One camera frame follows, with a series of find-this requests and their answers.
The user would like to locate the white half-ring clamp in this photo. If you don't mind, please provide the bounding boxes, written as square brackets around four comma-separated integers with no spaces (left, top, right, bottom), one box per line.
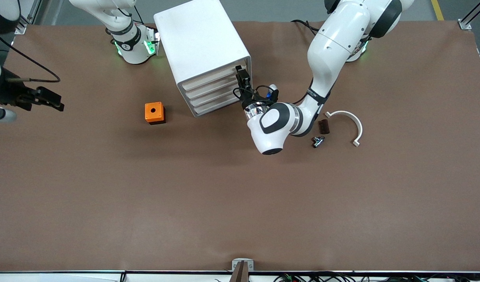
[325,110,363,147]

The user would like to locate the orange box with hole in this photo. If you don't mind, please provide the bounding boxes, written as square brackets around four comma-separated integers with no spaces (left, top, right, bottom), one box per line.
[145,102,166,125]

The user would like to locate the brown camera support strut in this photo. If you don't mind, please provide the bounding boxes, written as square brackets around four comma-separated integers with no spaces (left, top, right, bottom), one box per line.
[229,261,249,282]

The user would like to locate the grey metal mounting bracket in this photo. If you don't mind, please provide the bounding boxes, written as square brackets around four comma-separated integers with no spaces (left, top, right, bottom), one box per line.
[232,258,254,271]

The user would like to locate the aluminium frame post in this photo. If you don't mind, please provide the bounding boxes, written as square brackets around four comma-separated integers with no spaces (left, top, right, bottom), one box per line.
[13,0,42,35]
[458,0,480,30]

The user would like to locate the black arm base cable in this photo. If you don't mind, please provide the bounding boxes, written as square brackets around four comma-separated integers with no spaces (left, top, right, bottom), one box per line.
[291,19,319,36]

